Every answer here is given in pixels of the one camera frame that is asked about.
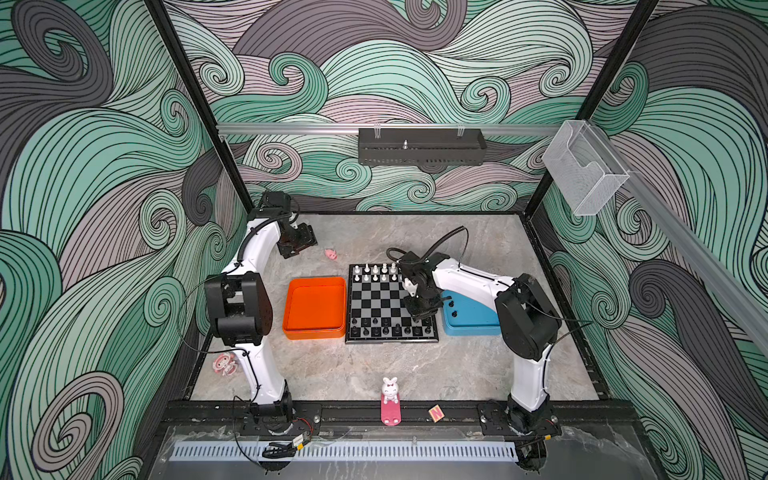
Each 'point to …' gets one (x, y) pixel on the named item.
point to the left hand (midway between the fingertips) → (309, 241)
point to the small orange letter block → (436, 413)
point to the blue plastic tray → (464, 315)
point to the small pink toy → (331, 254)
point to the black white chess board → (377, 311)
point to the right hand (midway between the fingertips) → (417, 317)
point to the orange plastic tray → (315, 308)
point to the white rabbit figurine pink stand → (390, 402)
